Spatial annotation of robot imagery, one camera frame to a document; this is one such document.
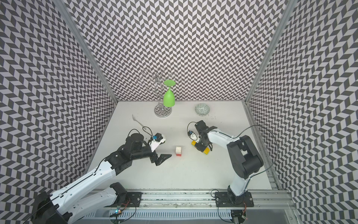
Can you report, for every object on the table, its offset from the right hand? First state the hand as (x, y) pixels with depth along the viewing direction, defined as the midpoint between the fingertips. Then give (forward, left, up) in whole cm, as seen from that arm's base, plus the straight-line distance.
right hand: (201, 147), depth 92 cm
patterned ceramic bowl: (+32, -3, +2) cm, 32 cm away
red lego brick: (-5, +15, +1) cm, 16 cm away
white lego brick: (-5, +15, +7) cm, 17 cm away
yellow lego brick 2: (-5, -2, +7) cm, 9 cm away
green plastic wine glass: (+24, +21, +23) cm, 39 cm away
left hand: (-9, +21, +16) cm, 28 cm away
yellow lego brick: (+1, +5, +5) cm, 7 cm away
